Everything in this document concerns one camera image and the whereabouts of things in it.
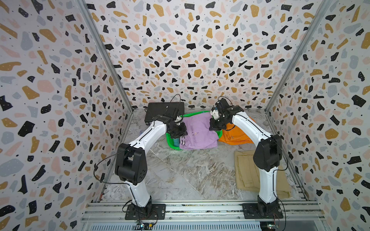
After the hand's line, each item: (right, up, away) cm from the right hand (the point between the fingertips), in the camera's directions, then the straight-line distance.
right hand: (209, 128), depth 91 cm
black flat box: (-34, +15, +31) cm, 48 cm away
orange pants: (+17, -6, +9) cm, 20 cm away
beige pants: (+21, -28, -8) cm, 36 cm away
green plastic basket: (-25, -8, +1) cm, 27 cm away
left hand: (-13, -3, -4) cm, 14 cm away
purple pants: (-7, -5, -2) cm, 9 cm away
